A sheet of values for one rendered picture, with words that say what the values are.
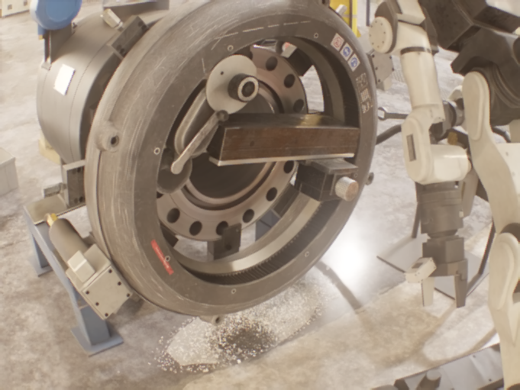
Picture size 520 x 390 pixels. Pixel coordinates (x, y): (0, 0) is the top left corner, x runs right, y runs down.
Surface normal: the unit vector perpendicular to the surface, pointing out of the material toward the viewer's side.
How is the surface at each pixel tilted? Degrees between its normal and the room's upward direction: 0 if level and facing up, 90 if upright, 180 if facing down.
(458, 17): 107
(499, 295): 90
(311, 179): 77
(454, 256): 56
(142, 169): 90
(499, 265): 90
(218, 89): 90
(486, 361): 0
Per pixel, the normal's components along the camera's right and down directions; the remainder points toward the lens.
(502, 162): -0.80, 0.45
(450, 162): 0.34, -0.11
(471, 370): 0.03, -0.88
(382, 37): -0.94, 0.04
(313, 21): 0.67, 0.37
